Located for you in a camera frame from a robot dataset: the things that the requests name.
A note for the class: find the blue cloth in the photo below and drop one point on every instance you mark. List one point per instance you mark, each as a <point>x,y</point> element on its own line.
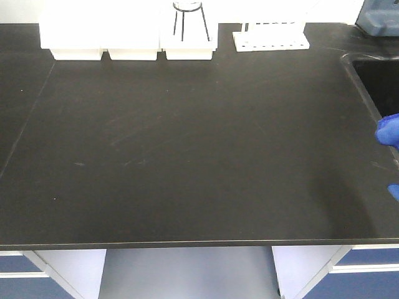
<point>389,130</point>

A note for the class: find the dark-top bench with blue cabinets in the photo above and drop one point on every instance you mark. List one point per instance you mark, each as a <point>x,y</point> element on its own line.
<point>187,140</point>

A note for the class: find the white plastic bin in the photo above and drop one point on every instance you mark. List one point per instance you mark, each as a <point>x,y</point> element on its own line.
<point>190,51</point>
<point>74,46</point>
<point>132,50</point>

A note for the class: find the white test tube rack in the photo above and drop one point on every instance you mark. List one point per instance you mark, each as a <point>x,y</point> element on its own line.
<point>271,42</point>

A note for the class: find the clear glass flask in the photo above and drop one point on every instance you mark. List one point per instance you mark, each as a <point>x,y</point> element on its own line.
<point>187,4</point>

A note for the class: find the black bench sink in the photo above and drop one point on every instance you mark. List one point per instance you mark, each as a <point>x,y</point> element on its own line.
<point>378,81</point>

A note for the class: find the grey-blue plastic device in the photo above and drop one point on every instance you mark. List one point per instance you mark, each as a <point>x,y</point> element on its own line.
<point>378,18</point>

